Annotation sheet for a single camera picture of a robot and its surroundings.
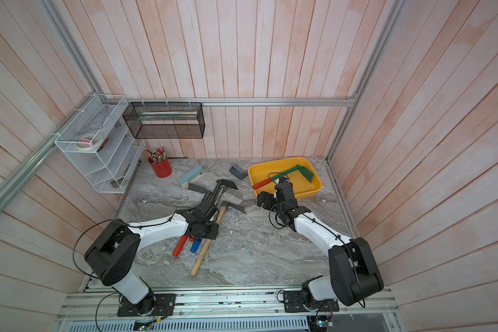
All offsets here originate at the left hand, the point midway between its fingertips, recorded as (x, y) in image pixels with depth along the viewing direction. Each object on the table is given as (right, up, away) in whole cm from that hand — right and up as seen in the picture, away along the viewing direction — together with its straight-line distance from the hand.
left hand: (212, 235), depth 91 cm
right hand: (+24, +17, 0) cm, 29 cm away
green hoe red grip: (+49, +28, +19) cm, 59 cm away
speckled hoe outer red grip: (-13, -4, -3) cm, 14 cm away
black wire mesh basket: (-26, +55, +14) cm, 63 cm away
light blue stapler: (-14, +27, +17) cm, 34 cm away
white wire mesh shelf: (-38, +30, -12) cm, 49 cm away
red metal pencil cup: (-29, +30, +17) cm, 45 cm away
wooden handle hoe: (+5, +12, +8) cm, 15 cm away
